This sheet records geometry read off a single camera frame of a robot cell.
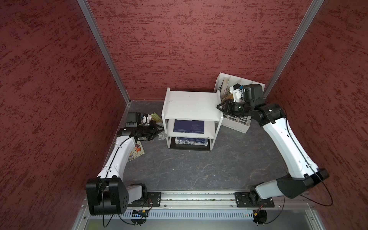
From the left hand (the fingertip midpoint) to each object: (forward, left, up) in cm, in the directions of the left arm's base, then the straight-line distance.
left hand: (164, 131), depth 78 cm
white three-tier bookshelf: (0, -14, +15) cm, 20 cm away
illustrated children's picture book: (-3, +20, -20) cm, 28 cm away
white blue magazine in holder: (+41, -37, +2) cm, 55 cm away
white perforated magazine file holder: (+14, -50, -12) cm, 53 cm away
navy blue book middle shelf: (+5, -14, -2) cm, 15 cm away
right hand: (+3, -28, +14) cm, 32 cm away
